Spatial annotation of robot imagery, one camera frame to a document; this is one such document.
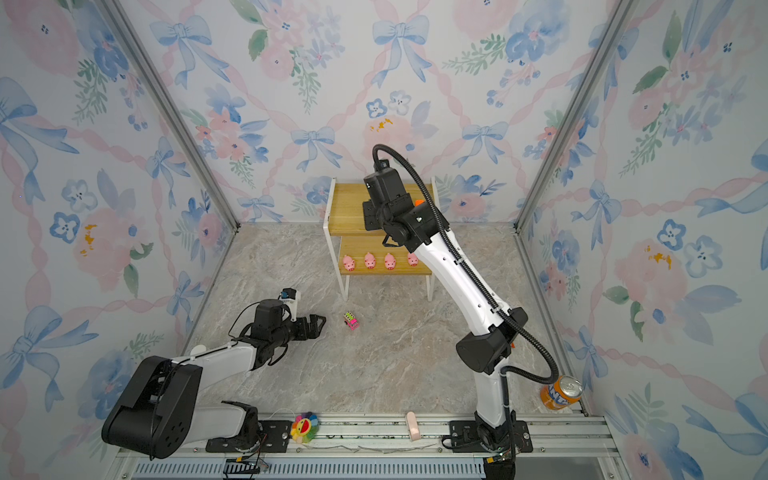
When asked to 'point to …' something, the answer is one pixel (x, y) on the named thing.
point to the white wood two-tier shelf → (358, 252)
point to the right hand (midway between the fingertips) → (377, 204)
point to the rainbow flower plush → (304, 428)
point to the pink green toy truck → (350, 320)
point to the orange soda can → (567, 389)
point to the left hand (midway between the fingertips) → (313, 317)
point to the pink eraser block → (413, 426)
